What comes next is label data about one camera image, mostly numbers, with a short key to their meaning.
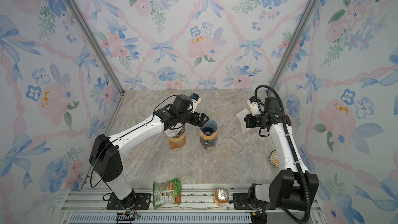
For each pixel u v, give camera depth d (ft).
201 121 2.40
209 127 2.85
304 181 1.25
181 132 2.69
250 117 2.35
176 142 2.87
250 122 2.35
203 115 2.41
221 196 2.18
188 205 2.41
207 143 2.81
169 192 2.44
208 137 2.80
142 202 2.42
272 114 1.85
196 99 2.40
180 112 2.06
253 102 2.36
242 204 2.40
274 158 2.87
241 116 2.82
